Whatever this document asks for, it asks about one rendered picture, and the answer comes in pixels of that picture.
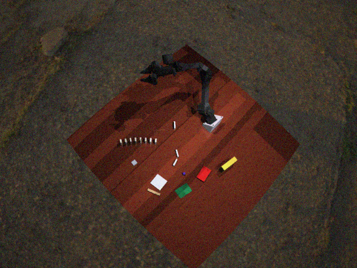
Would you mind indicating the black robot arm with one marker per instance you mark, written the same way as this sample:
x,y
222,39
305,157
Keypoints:
x,y
205,75

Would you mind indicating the red rectangular block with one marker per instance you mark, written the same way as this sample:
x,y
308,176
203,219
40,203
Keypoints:
x,y
203,174

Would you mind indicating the green flat rectangular mat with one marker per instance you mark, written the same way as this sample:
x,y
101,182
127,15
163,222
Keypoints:
x,y
183,190

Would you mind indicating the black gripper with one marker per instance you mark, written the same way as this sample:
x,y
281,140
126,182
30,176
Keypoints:
x,y
152,78

